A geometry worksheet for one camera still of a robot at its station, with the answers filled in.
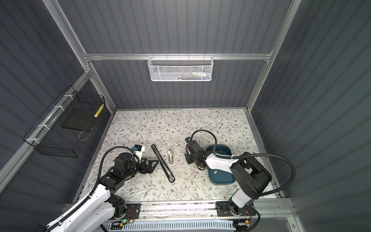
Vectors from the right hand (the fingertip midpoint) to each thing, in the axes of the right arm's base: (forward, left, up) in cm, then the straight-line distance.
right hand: (190, 154), depth 92 cm
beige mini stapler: (-1, +13, -1) cm, 13 cm away
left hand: (-8, +21, +8) cm, 24 cm away
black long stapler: (-15, +11, 0) cm, 19 cm away
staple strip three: (-11, -15, -3) cm, 19 cm away
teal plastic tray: (-14, -18, -1) cm, 23 cm away
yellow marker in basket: (+14, +52, +26) cm, 59 cm away
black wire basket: (-1, +65, +27) cm, 70 cm away
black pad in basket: (+8, +59, +26) cm, 65 cm away
